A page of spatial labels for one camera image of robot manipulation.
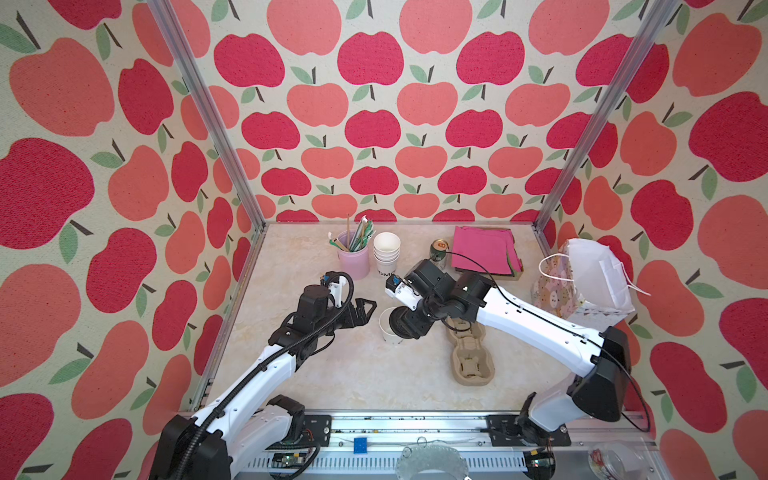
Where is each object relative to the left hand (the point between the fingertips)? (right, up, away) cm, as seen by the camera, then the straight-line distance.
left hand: (370, 308), depth 80 cm
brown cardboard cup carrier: (+28, -16, +2) cm, 33 cm away
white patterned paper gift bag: (+65, +8, +9) cm, 66 cm away
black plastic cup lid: (+8, -1, -13) cm, 16 cm away
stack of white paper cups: (+5, +15, +14) cm, 21 cm away
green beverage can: (+22, +16, +20) cm, 34 cm away
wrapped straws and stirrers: (-3, +21, +14) cm, 26 cm away
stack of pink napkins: (+44, +17, +28) cm, 54 cm away
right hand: (+11, -1, -3) cm, 12 cm away
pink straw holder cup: (-7, +11, +23) cm, 26 cm away
